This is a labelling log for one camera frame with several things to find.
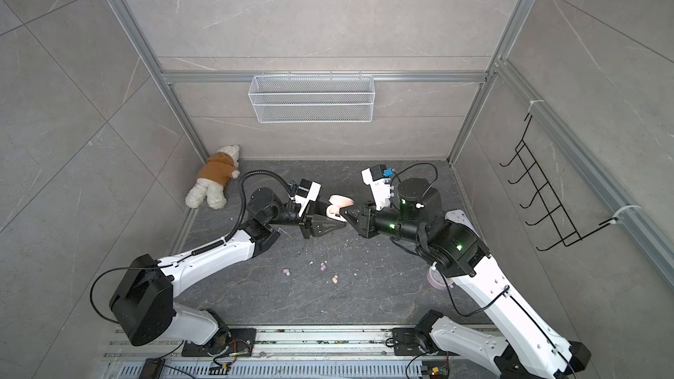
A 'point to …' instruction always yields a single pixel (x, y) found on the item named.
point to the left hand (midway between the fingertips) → (348, 217)
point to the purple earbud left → (286, 271)
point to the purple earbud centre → (323, 268)
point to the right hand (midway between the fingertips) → (346, 212)
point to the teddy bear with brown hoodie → (213, 176)
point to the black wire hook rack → (562, 221)
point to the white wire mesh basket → (311, 98)
